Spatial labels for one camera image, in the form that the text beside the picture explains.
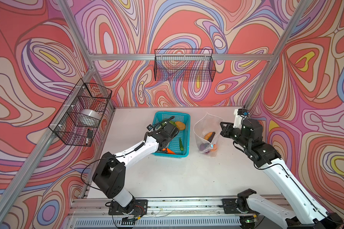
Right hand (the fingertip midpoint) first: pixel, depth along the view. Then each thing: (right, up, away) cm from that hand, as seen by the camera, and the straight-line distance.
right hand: (221, 126), depth 72 cm
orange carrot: (-28, -17, +21) cm, 39 cm away
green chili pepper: (-19, -14, +25) cm, 35 cm away
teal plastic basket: (-16, -7, +29) cm, 34 cm away
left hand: (-28, -8, +15) cm, 33 cm away
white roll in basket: (-67, +4, -2) cm, 67 cm away
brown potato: (-19, -1, +29) cm, 35 cm away
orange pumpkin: (+2, -14, +16) cm, 22 cm away
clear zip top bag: (-1, -3, +23) cm, 23 cm away
